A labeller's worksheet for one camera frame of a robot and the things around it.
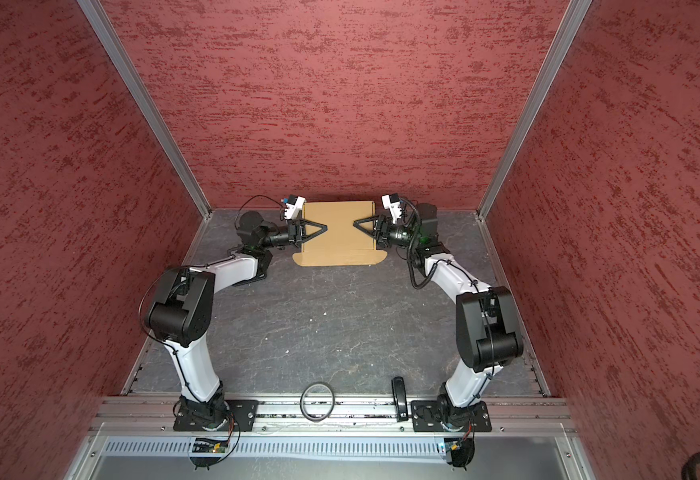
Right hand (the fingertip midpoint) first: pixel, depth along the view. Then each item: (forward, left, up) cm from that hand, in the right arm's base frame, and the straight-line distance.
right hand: (355, 232), depth 80 cm
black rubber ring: (-38, +8, -26) cm, 47 cm away
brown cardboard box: (-4, +4, 0) cm, 5 cm away
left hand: (0, +8, -1) cm, 8 cm away
